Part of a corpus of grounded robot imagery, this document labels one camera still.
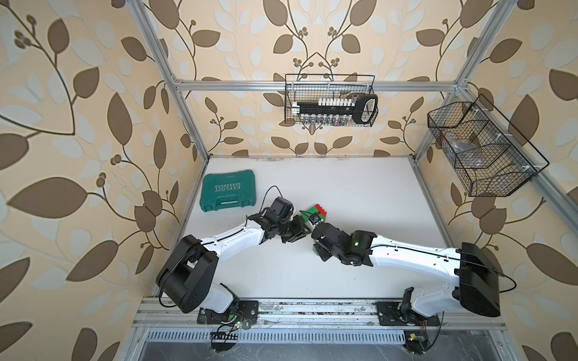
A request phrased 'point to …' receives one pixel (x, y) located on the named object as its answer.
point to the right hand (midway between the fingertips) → (319, 240)
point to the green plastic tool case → (228, 189)
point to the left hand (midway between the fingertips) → (309, 229)
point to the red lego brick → (320, 210)
